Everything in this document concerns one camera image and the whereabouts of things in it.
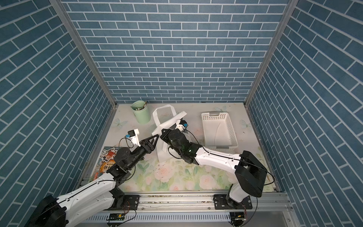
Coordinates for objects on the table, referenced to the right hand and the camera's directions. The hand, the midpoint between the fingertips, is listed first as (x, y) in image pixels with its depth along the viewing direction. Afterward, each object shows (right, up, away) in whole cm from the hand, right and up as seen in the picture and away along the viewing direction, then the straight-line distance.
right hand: (161, 130), depth 76 cm
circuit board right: (+39, -42, -6) cm, 57 cm away
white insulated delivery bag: (+2, +7, +3) cm, 7 cm away
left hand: (0, -4, -2) cm, 4 cm away
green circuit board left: (-22, -44, -4) cm, 50 cm away
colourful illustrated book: (-37, -20, +13) cm, 44 cm away
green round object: (-19, +12, +20) cm, 30 cm away
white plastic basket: (+37, -4, +27) cm, 46 cm away
